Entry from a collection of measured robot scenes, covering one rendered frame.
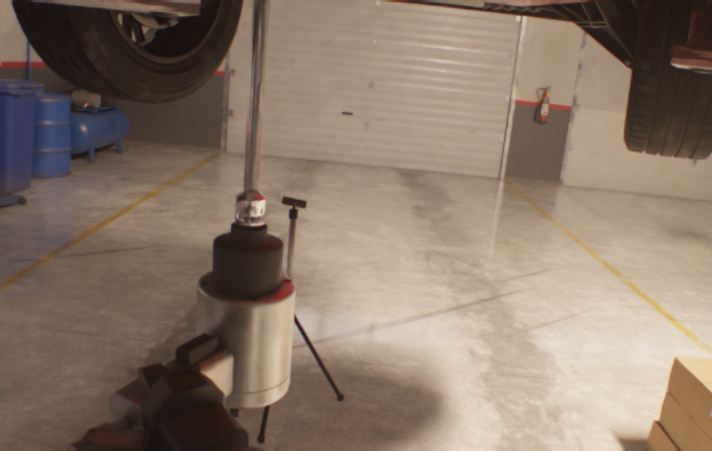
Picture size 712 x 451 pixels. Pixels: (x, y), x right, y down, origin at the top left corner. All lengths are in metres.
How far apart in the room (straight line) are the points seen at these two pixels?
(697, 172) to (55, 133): 9.10
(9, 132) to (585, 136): 7.67
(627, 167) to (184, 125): 6.86
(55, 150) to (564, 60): 6.95
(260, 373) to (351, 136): 8.59
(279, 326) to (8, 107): 5.68
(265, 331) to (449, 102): 8.67
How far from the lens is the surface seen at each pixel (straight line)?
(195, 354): 0.53
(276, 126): 9.19
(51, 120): 7.02
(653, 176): 10.25
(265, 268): 0.54
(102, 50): 1.73
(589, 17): 1.89
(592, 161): 9.81
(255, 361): 0.56
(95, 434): 0.45
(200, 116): 9.35
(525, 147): 9.39
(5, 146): 6.23
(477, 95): 9.22
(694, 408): 2.55
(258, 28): 0.52
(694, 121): 1.72
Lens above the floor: 1.42
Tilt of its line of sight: 15 degrees down
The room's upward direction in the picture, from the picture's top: 6 degrees clockwise
